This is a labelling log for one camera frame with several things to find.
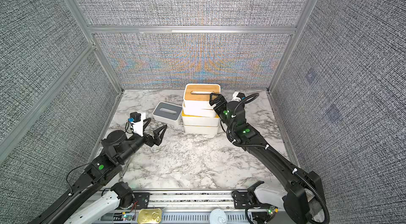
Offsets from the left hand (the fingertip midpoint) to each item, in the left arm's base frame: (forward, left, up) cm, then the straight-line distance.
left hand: (161, 121), depth 67 cm
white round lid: (-32, -23, -23) cm, 46 cm away
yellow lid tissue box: (+11, -17, -17) cm, 26 cm away
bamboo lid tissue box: (+16, -16, -2) cm, 23 cm away
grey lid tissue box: (+26, +4, -30) cm, 40 cm away
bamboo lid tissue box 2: (+8, -19, -6) cm, 21 cm away
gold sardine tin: (-31, +6, -25) cm, 40 cm away
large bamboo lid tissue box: (+11, -20, -27) cm, 35 cm away
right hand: (+12, -23, +3) cm, 26 cm away
